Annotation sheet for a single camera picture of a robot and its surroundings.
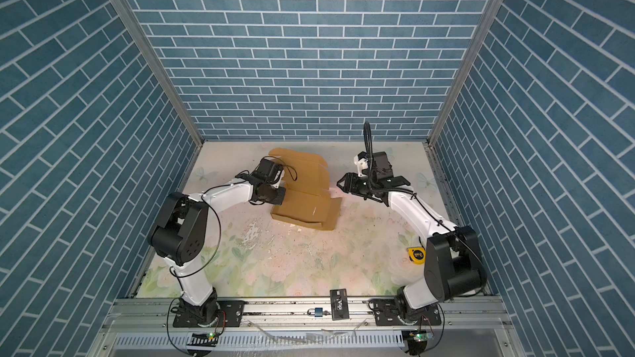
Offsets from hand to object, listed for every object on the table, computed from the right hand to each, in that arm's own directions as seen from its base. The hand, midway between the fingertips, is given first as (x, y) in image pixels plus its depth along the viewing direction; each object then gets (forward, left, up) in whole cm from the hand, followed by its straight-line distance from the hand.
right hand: (340, 181), depth 87 cm
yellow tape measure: (-18, -28, -15) cm, 37 cm away
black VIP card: (-35, -2, -17) cm, 39 cm away
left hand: (0, +23, -12) cm, 26 cm away
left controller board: (-47, +36, -18) cm, 62 cm away
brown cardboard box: (-1, +13, -13) cm, 18 cm away
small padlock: (-38, +5, -16) cm, 42 cm away
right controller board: (-43, -25, -19) cm, 53 cm away
